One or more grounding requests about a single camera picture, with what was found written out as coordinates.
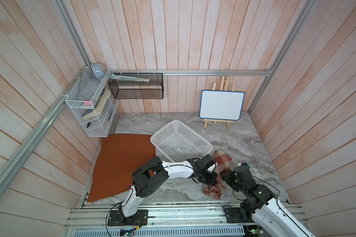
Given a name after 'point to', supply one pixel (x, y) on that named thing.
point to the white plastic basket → (179, 142)
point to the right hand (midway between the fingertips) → (222, 173)
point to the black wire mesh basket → (122, 89)
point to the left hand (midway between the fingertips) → (214, 186)
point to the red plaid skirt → (222, 158)
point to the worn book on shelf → (90, 112)
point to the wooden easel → (223, 86)
